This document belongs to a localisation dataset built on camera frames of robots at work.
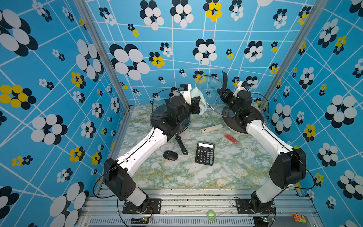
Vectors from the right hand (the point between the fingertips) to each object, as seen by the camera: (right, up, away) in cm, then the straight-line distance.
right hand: (223, 88), depth 79 cm
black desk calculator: (-9, -40, +12) cm, 43 cm away
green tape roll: (-7, -67, -8) cm, 68 cm away
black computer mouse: (-32, -41, +12) cm, 53 cm away
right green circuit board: (+16, -69, -9) cm, 71 cm away
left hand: (-13, -6, -10) cm, 18 cm away
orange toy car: (+35, -66, -11) cm, 75 cm away
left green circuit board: (-42, -68, -9) cm, 81 cm away
